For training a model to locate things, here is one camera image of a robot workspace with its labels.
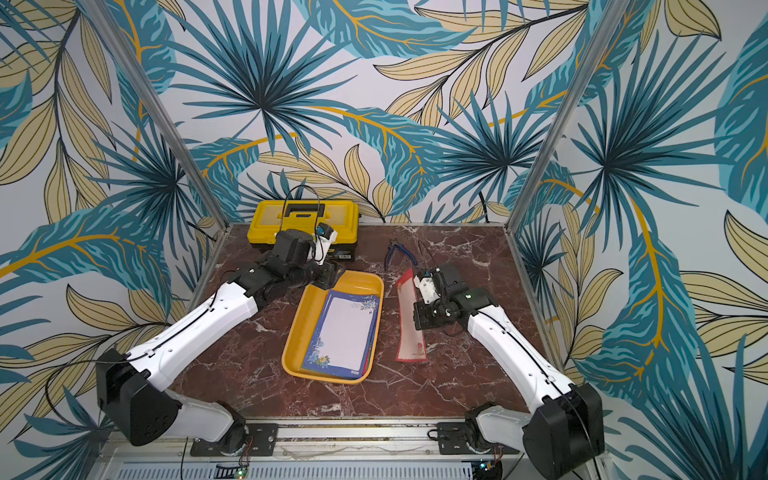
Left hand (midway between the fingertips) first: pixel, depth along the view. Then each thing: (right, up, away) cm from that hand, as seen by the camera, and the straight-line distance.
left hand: (334, 268), depth 78 cm
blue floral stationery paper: (0, -22, +12) cm, 25 cm away
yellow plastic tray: (+4, -5, +21) cm, 22 cm away
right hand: (+21, -13, +3) cm, 25 cm away
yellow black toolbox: (-27, +16, +23) cm, 38 cm away
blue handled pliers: (+16, +7, +35) cm, 39 cm away
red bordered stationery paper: (+20, -23, +11) cm, 33 cm away
